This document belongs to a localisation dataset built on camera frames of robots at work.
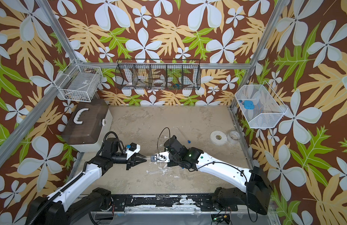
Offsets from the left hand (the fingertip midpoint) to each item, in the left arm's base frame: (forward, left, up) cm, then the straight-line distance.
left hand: (146, 156), depth 76 cm
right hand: (+3, -10, 0) cm, 10 cm away
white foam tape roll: (+21, -48, -15) cm, 55 cm away
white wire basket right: (+27, -68, +12) cm, 74 cm away
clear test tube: (0, -1, 0) cm, 1 cm away
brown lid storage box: (+24, +44, -4) cm, 50 cm away
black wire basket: (+55, -3, +16) cm, 57 cm away
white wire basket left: (+40, +44, +20) cm, 63 cm away
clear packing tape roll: (+21, -59, -14) cm, 64 cm away
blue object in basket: (+30, -62, +11) cm, 70 cm away
